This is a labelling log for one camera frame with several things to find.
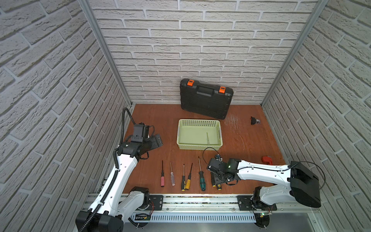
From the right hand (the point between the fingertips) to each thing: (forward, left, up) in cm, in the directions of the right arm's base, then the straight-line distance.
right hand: (220, 178), depth 81 cm
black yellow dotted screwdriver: (-4, +1, +1) cm, 5 cm away
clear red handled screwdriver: (+3, +27, 0) cm, 27 cm away
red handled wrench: (+10, -33, -1) cm, 35 cm away
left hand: (+18, +35, +17) cm, 43 cm away
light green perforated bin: (+31, +14, 0) cm, 34 cm away
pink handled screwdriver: (+2, +33, 0) cm, 33 cm away
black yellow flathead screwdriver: (-1, +21, 0) cm, 21 cm away
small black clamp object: (+40, -34, 0) cm, 53 cm away
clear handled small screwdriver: (+25, +3, -1) cm, 25 cm away
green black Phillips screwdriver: (-2, +10, +1) cm, 10 cm away
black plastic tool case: (+47, +4, +19) cm, 51 cm away
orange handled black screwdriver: (-1, +18, +1) cm, 18 cm away
